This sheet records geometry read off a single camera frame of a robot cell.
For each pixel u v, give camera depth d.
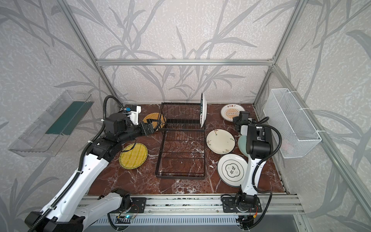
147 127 0.61
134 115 0.63
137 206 0.72
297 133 0.62
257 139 0.58
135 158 0.90
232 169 0.86
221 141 0.97
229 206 0.72
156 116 1.12
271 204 0.74
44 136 0.64
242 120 0.85
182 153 0.92
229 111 1.15
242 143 0.97
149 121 0.61
